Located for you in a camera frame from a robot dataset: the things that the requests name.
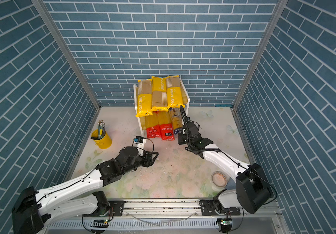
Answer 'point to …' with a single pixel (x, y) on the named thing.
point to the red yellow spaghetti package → (153, 126)
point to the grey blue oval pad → (231, 185)
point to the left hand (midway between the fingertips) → (159, 155)
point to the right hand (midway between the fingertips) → (181, 133)
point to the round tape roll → (219, 181)
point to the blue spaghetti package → (177, 119)
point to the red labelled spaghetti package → (166, 125)
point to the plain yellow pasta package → (159, 94)
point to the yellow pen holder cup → (104, 143)
